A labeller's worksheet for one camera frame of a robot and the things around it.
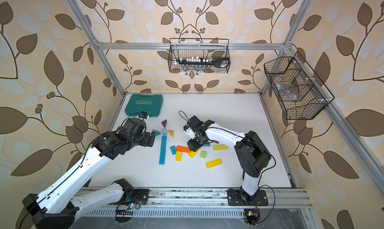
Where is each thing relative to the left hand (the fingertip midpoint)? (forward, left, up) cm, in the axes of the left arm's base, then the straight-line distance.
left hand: (146, 132), depth 72 cm
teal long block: (+4, -4, -22) cm, 23 cm away
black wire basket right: (+15, -76, +10) cm, 78 cm away
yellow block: (+3, -39, -22) cm, 45 cm away
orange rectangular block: (+1, -17, -21) cm, 27 cm away
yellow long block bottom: (-7, -35, -22) cm, 42 cm away
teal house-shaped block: (+5, -32, -23) cm, 40 cm away
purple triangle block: (+19, -3, -22) cm, 29 cm away
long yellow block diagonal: (-2, -22, -22) cm, 31 cm away
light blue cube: (+14, -3, -23) cm, 27 cm away
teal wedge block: (+1, -11, -22) cm, 25 cm away
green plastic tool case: (+34, +9, -18) cm, 40 cm away
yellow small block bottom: (-3, -14, -23) cm, 27 cm away
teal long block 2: (-5, -5, -22) cm, 23 cm away
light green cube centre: (-2, -29, -23) cm, 37 cm away
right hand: (+2, -24, -19) cm, 30 cm away
